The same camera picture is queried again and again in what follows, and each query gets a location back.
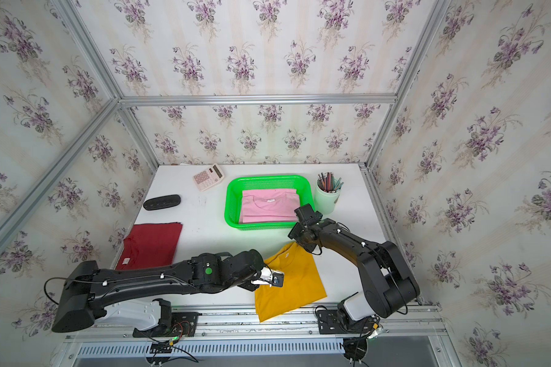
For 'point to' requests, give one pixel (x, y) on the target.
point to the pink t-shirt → (268, 206)
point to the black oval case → (161, 202)
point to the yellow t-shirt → (301, 283)
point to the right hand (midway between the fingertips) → (296, 239)
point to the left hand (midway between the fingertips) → (267, 267)
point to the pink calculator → (208, 177)
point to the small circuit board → (160, 348)
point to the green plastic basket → (233, 199)
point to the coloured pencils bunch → (328, 183)
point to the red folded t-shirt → (149, 245)
